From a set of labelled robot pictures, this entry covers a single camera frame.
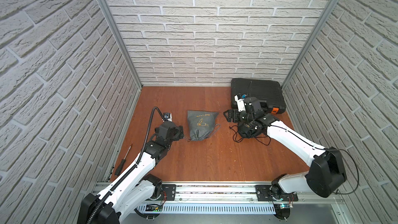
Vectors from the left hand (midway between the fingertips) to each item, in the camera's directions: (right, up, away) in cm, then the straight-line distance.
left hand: (175, 124), depth 82 cm
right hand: (+32, +7, +2) cm, 32 cm away
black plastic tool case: (+64, +19, +30) cm, 73 cm away
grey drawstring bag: (+14, -1, +8) cm, 16 cm away
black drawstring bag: (+43, -5, +9) cm, 44 cm away
